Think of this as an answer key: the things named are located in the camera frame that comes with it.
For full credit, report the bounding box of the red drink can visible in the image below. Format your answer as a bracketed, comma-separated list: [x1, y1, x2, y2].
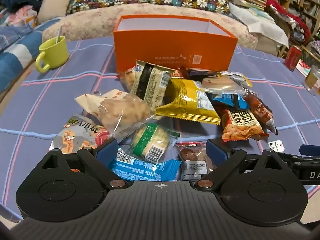
[283, 45, 303, 71]

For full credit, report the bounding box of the light blue snack packet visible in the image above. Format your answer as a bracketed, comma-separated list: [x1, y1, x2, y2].
[107, 148, 182, 182]

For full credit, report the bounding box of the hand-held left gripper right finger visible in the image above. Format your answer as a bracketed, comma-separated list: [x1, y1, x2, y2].
[195, 138, 288, 190]

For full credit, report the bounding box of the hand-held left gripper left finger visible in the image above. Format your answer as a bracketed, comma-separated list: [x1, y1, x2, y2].
[37, 138, 128, 190]

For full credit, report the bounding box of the dark navy snack packet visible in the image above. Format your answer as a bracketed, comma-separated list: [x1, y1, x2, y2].
[187, 68, 218, 79]

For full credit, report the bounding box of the pink printed cloth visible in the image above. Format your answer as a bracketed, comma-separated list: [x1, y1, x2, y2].
[7, 6, 38, 27]

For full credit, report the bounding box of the clear peanut packet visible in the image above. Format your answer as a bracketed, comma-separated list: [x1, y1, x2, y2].
[75, 89, 156, 141]

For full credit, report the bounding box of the orange cardboard box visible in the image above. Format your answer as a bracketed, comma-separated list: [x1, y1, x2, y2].
[112, 15, 238, 72]

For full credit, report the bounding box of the small white tag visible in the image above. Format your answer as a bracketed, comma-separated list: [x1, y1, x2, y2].
[268, 140, 285, 153]

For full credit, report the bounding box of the yellow snack packet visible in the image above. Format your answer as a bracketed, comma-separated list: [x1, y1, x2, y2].
[155, 78, 222, 125]

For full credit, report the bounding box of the green ceramic mug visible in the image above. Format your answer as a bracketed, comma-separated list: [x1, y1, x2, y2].
[35, 35, 70, 72]

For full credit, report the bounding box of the orange bean snack packet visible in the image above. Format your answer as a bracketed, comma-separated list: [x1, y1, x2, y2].
[219, 107, 270, 142]

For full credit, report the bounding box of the red-brown sausage packet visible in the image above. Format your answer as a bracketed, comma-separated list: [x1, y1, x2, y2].
[243, 91, 278, 136]

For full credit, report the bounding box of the black label cream packet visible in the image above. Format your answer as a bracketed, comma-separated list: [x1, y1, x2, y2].
[132, 59, 172, 106]

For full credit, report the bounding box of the red-trim clear cookie packet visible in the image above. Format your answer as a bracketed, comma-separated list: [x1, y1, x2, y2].
[174, 141, 217, 181]

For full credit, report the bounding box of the white red printed card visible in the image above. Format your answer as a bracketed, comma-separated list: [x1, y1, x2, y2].
[296, 59, 312, 77]

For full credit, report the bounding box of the red cloth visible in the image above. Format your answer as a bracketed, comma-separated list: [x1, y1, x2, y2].
[266, 0, 313, 41]

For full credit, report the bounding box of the pink floral sofa cover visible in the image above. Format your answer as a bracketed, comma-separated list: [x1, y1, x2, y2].
[42, 4, 258, 51]

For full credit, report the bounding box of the beige pillow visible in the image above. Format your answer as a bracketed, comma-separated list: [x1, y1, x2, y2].
[37, 0, 78, 23]

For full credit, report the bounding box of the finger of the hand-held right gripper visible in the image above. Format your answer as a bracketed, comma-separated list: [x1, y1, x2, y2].
[299, 144, 320, 157]
[282, 154, 304, 167]

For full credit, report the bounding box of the clear cracker packet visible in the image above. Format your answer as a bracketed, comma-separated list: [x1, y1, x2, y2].
[117, 67, 137, 92]

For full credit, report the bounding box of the green label pastry packet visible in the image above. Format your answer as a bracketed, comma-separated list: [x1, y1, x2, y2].
[131, 123, 181, 165]

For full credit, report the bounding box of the blue patchwork blanket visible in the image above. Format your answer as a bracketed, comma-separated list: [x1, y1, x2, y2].
[0, 17, 52, 94]

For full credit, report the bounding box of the white cloth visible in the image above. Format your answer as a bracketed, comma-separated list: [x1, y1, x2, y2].
[228, 2, 290, 48]

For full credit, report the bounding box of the clear beige wafer packet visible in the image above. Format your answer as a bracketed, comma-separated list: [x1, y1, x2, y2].
[201, 77, 242, 95]

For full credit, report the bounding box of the blue plaid tablecloth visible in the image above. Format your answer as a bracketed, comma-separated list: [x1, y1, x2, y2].
[0, 36, 320, 227]

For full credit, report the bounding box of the grey cartoon snack packet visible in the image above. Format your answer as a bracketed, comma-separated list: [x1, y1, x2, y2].
[51, 114, 111, 155]

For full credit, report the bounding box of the blue black snack packet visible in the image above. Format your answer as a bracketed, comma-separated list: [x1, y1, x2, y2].
[212, 92, 248, 110]

